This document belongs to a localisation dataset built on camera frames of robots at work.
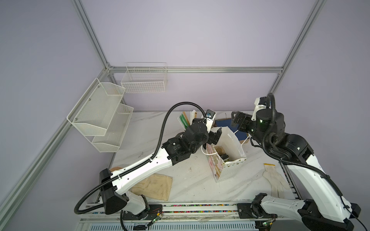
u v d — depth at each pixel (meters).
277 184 0.82
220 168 0.71
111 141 0.89
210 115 0.54
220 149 0.93
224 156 0.82
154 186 0.82
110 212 0.44
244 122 0.51
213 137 0.57
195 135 0.46
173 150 0.46
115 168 0.43
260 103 0.51
